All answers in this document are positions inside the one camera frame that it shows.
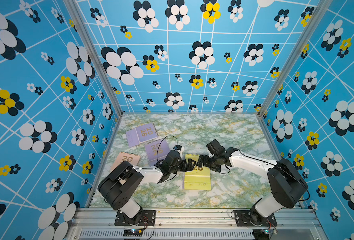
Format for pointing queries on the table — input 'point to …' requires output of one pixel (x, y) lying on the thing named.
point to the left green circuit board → (132, 232)
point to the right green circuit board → (261, 234)
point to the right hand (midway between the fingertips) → (203, 165)
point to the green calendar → (198, 179)
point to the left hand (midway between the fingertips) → (192, 162)
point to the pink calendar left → (133, 159)
